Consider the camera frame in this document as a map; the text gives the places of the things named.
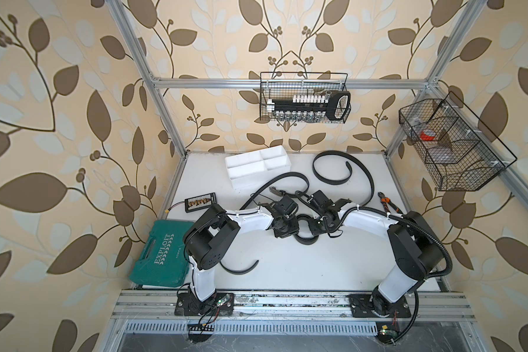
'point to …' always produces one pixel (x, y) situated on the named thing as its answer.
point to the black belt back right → (350, 172)
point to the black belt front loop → (308, 240)
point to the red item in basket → (422, 136)
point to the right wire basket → (461, 152)
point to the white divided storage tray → (253, 168)
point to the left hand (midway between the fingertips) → (297, 230)
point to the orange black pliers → (386, 201)
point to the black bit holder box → (199, 203)
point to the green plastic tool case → (163, 259)
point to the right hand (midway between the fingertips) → (314, 229)
